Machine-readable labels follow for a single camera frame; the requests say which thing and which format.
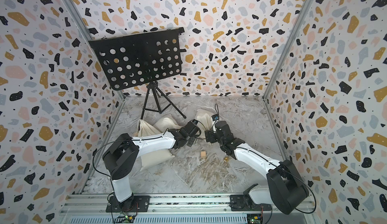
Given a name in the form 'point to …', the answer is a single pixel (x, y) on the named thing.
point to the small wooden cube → (203, 154)
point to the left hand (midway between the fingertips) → (190, 135)
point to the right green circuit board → (254, 218)
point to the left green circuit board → (125, 219)
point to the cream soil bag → (204, 116)
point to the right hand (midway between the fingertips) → (212, 129)
